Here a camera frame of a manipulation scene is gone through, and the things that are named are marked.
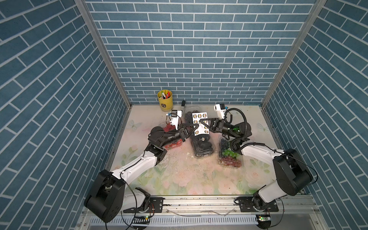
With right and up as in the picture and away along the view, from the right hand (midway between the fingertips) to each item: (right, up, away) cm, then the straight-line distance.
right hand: (203, 125), depth 66 cm
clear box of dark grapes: (-9, +8, +46) cm, 47 cm away
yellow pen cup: (-26, +19, +43) cm, 53 cm away
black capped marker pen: (-12, +15, +50) cm, 54 cm away
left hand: (-1, -2, 0) cm, 2 cm away
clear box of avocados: (+2, -14, +25) cm, 28 cm away
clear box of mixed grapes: (+16, -20, +20) cm, 33 cm away
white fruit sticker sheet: (-1, -2, +2) cm, 3 cm away
